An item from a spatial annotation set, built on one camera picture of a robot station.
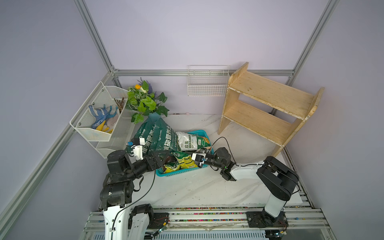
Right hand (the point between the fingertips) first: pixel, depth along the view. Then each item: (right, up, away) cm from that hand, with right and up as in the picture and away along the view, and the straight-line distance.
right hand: (187, 151), depth 80 cm
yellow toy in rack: (-42, +13, -9) cm, 45 cm away
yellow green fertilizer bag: (-2, -4, -3) cm, 6 cm away
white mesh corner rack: (-45, +30, +7) cm, 54 cm away
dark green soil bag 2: (-8, +5, 0) cm, 10 cm away
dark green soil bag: (-17, +9, -1) cm, 19 cm away
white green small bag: (0, +4, +6) cm, 7 cm away
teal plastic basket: (-16, -13, +4) cm, 21 cm away
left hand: (-10, +1, -15) cm, 18 cm away
